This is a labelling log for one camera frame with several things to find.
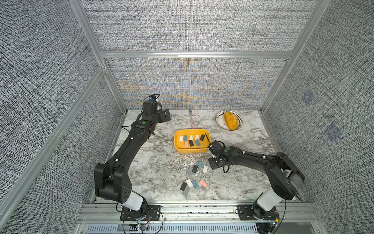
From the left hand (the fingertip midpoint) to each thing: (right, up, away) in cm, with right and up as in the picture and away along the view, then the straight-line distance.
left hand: (163, 110), depth 83 cm
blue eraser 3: (+22, -33, +7) cm, 40 cm away
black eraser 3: (+12, -43, -1) cm, 45 cm away
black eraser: (+24, -18, +20) cm, 36 cm away
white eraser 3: (+21, -17, +20) cm, 34 cm away
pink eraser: (+13, -22, +16) cm, 30 cm away
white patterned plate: (+40, -7, +27) cm, 48 cm away
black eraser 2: (+18, -36, +5) cm, 40 cm away
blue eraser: (+13, -18, +20) cm, 30 cm away
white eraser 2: (+16, -18, +19) cm, 31 cm away
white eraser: (+9, -18, +18) cm, 27 cm away
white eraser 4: (+25, -34, +5) cm, 43 cm away
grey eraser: (+13, -45, -3) cm, 47 cm away
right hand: (+31, -30, +8) cm, 43 cm away
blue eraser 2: (+21, -21, +17) cm, 34 cm away
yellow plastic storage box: (+17, -19, +17) cm, 31 cm away
